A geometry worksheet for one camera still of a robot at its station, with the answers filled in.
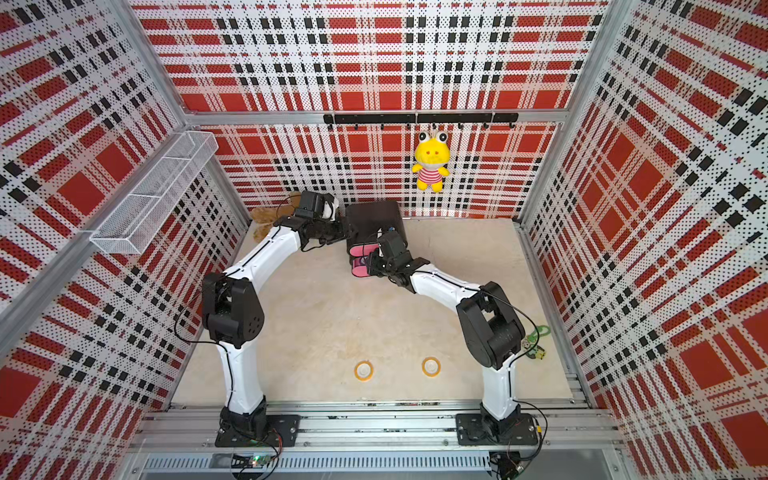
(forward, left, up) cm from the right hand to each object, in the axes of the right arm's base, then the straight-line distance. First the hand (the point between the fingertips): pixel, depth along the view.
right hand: (373, 259), depth 92 cm
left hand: (+8, +5, +4) cm, 11 cm away
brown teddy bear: (+23, +43, -4) cm, 49 cm away
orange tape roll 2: (-29, -19, -14) cm, 37 cm away
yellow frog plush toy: (+26, -19, +20) cm, 38 cm away
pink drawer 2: (0, +5, -7) cm, 8 cm away
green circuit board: (-51, +27, -11) cm, 59 cm away
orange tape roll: (-29, +2, -14) cm, 33 cm away
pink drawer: (+3, +5, -6) cm, 8 cm away
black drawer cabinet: (+11, +3, +5) cm, 13 cm away
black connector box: (-51, -34, -13) cm, 63 cm away
